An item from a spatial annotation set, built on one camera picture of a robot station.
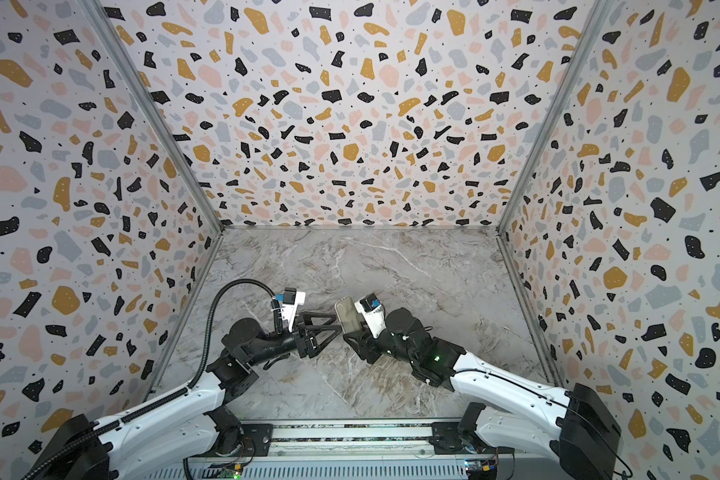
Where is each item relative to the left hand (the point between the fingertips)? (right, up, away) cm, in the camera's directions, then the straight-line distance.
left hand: (336, 324), depth 67 cm
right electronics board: (+34, -36, +5) cm, 50 cm away
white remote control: (+2, +1, +4) cm, 5 cm away
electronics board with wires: (-26, -35, +3) cm, 44 cm away
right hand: (+2, -2, +5) cm, 6 cm away
